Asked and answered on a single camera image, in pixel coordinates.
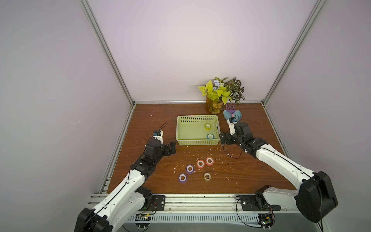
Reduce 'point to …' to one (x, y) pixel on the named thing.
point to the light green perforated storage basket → (198, 130)
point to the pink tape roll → (200, 164)
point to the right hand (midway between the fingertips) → (227, 130)
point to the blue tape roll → (210, 136)
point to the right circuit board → (266, 219)
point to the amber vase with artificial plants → (220, 93)
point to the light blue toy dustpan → (237, 115)
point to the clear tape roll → (207, 176)
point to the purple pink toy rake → (231, 111)
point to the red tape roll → (209, 161)
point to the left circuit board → (142, 220)
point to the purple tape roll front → (182, 178)
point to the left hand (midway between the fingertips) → (170, 142)
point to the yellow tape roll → (207, 126)
